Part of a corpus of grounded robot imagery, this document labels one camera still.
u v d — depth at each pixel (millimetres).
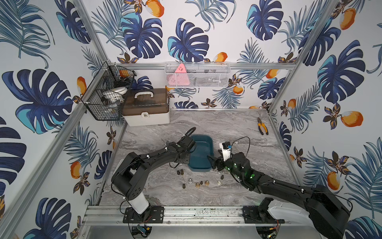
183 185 818
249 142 1037
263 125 1100
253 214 737
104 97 863
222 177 861
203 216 749
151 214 732
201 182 844
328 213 412
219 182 837
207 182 834
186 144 718
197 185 832
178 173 877
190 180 839
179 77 898
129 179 457
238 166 616
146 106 947
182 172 878
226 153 713
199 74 939
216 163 716
